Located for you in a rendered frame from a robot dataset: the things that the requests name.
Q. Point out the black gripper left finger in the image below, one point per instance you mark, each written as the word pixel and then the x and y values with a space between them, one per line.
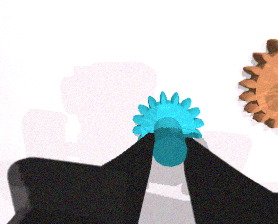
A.
pixel 113 191

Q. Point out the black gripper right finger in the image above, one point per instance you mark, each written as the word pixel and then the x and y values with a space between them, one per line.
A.
pixel 220 194

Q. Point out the orange gear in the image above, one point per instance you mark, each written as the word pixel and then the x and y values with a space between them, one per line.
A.
pixel 263 86

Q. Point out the cyan gear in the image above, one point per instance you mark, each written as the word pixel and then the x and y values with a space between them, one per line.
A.
pixel 171 122

